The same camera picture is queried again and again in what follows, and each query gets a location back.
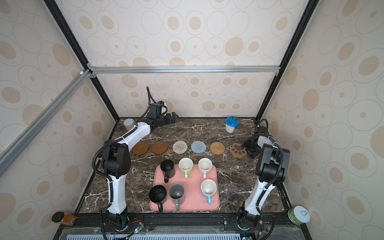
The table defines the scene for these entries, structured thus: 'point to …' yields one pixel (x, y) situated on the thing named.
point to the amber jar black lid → (65, 218)
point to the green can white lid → (298, 215)
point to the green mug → (185, 165)
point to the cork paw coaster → (237, 150)
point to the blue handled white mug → (208, 187)
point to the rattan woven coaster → (217, 148)
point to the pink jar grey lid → (128, 123)
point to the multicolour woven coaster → (180, 147)
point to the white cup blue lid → (231, 122)
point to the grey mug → (176, 192)
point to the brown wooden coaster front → (159, 147)
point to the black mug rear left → (167, 167)
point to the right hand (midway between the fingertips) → (252, 151)
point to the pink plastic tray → (185, 187)
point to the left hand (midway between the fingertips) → (177, 115)
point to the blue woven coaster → (198, 147)
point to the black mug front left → (158, 193)
